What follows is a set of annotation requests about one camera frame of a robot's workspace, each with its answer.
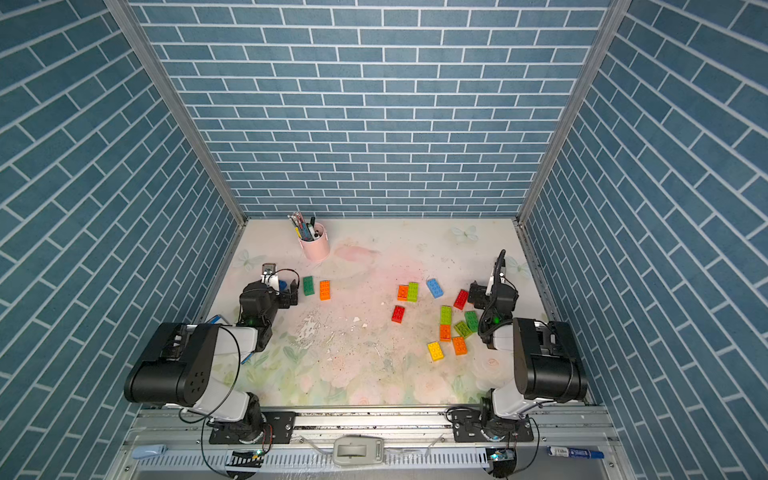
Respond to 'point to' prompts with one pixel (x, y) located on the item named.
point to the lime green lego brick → (413, 292)
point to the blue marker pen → (575, 452)
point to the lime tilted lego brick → (463, 329)
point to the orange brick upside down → (402, 293)
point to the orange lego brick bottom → (460, 346)
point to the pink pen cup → (317, 249)
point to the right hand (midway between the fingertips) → (494, 285)
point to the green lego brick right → (472, 320)
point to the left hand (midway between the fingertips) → (285, 279)
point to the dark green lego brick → (309, 285)
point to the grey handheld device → (358, 450)
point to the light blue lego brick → (434, 287)
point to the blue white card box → (213, 320)
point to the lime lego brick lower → (446, 315)
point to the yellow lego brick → (436, 351)
